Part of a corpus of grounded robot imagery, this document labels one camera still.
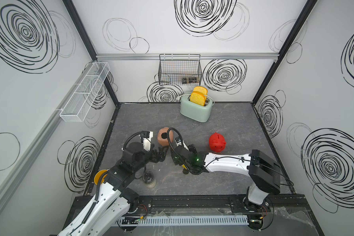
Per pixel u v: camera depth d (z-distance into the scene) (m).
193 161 0.64
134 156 0.52
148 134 0.64
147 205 0.74
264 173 0.44
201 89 0.98
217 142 0.87
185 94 1.04
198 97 0.95
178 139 0.72
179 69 1.24
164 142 0.89
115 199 0.49
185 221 0.96
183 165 0.62
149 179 0.72
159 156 0.64
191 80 0.88
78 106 0.72
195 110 1.01
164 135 0.88
